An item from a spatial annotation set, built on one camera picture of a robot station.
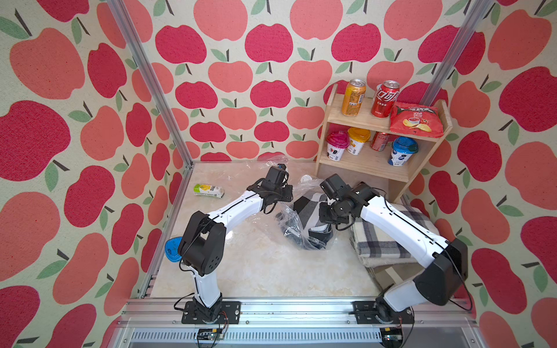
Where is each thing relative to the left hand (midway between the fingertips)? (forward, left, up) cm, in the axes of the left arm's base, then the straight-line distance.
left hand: (292, 194), depth 90 cm
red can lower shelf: (+19, -38, +14) cm, 45 cm away
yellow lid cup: (+17, -27, +18) cm, 37 cm away
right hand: (-14, -11, +2) cm, 18 cm away
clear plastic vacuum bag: (-11, +3, +1) cm, 12 cm away
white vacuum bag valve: (+10, -7, -1) cm, 12 cm away
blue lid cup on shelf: (+10, -43, +17) cm, 47 cm away
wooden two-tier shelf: (+17, -43, +11) cm, 47 cm away
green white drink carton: (+10, +39, -10) cm, 42 cm away
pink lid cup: (+13, -18, +17) cm, 28 cm away
